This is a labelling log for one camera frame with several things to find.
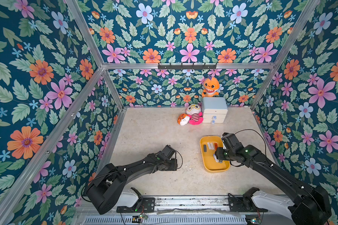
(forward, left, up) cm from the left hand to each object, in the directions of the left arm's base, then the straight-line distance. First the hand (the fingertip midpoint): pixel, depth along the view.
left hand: (176, 165), depth 86 cm
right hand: (+2, -25, +10) cm, 27 cm away
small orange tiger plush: (+33, -7, +4) cm, 34 cm away
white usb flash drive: (+12, -25, -1) cm, 27 cm away
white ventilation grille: (-29, -21, -2) cm, 36 cm away
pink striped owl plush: (+39, -17, +5) cm, 43 cm away
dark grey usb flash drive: (+11, -20, -2) cm, 23 cm away
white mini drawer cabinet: (+33, -30, +13) cm, 46 cm away
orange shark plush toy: (+45, -28, +25) cm, 58 cm away
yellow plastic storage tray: (-1, -21, -1) cm, 21 cm away
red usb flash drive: (+11, -28, -1) cm, 30 cm away
